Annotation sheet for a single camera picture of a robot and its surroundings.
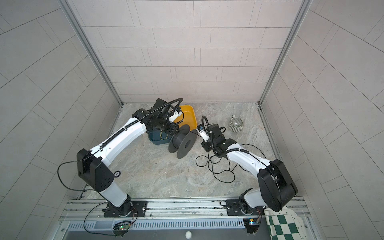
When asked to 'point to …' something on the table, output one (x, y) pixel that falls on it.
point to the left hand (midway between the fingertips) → (180, 126)
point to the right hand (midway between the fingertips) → (203, 139)
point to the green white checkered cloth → (285, 225)
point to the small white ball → (188, 234)
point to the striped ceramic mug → (236, 124)
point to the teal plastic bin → (159, 137)
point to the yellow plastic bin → (189, 118)
